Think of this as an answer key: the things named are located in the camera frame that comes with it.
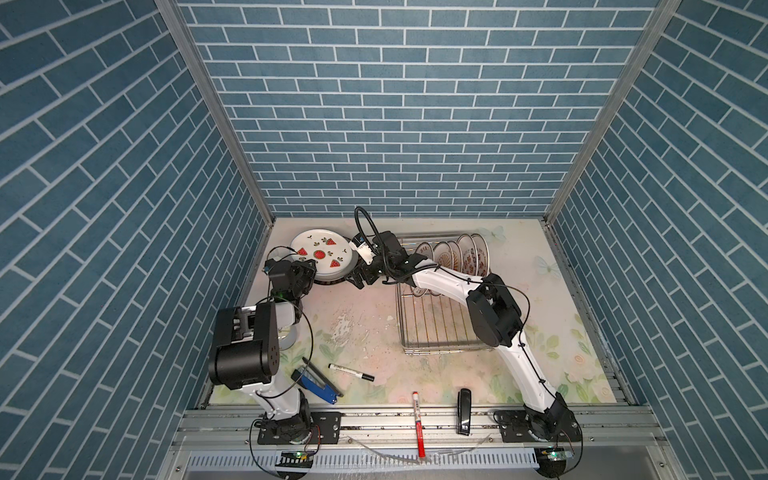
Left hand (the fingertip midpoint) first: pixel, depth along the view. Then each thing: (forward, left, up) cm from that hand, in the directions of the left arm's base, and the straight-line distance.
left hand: (317, 256), depth 94 cm
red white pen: (-47, -31, -11) cm, 57 cm away
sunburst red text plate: (+3, -35, -1) cm, 35 cm away
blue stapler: (-33, -1, -11) cm, 35 cm away
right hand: (-2, -11, -2) cm, 12 cm away
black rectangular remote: (-43, -42, -9) cm, 61 cm away
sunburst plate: (0, -41, 0) cm, 41 cm away
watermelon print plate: (+3, -5, -4) cm, 7 cm away
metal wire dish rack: (-18, -36, -10) cm, 42 cm away
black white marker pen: (-32, -13, -12) cm, 36 cm away
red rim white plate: (-1, -49, +2) cm, 49 cm away
